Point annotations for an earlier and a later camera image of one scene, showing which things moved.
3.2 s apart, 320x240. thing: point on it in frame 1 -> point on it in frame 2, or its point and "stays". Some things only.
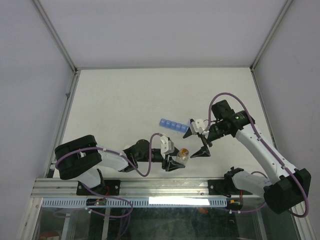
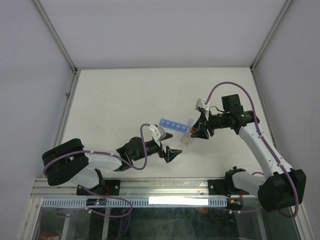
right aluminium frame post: (274, 27) stays
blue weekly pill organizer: (166, 123) stays
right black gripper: (204, 151) -> (201, 132)
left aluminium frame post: (56, 35) stays
